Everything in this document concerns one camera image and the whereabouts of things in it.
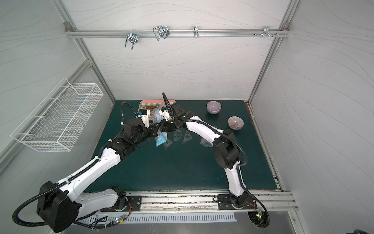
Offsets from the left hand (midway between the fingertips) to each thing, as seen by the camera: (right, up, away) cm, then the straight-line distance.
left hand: (161, 124), depth 77 cm
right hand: (-4, -4, +6) cm, 8 cm away
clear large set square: (0, -15, +18) cm, 24 cm away
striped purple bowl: (+49, -1, +27) cm, 56 cm away
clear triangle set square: (+12, -11, +22) cm, 27 cm away
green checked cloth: (-16, +10, +38) cm, 42 cm away
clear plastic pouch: (+26, -14, +19) cm, 35 cm away
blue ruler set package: (0, -7, +1) cm, 7 cm away
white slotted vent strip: (0, -45, -7) cm, 46 cm away
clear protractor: (+7, -10, +24) cm, 27 cm away
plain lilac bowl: (+34, +11, +37) cm, 52 cm away
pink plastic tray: (-13, +16, +41) cm, 46 cm away
